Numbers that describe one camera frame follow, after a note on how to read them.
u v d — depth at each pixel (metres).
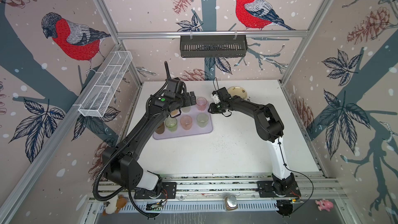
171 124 0.95
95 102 0.71
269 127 0.58
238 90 1.15
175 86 0.59
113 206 0.68
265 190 0.73
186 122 0.96
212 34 0.98
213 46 1.04
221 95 0.86
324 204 0.67
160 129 0.91
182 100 0.67
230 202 0.64
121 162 0.40
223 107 0.80
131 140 0.43
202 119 0.98
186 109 1.03
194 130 0.95
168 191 0.73
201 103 1.04
